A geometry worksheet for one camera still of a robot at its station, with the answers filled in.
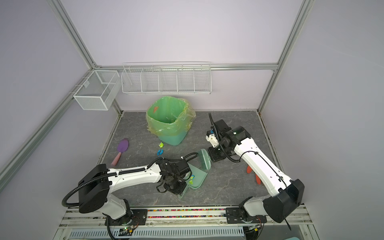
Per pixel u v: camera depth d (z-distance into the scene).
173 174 0.60
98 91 0.98
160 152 0.96
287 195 0.39
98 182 0.44
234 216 0.74
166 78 0.99
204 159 0.81
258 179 0.46
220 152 0.64
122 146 1.02
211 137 0.69
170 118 1.05
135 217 0.74
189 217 0.75
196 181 0.84
